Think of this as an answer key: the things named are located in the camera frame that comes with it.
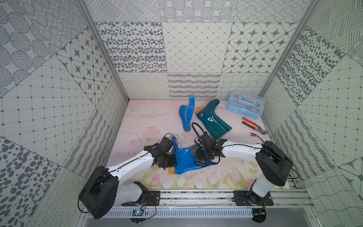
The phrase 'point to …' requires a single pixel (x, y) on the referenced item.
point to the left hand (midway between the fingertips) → (179, 165)
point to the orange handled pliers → (254, 127)
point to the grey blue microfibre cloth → (194, 152)
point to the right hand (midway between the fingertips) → (200, 158)
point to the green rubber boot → (213, 123)
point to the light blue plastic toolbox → (248, 105)
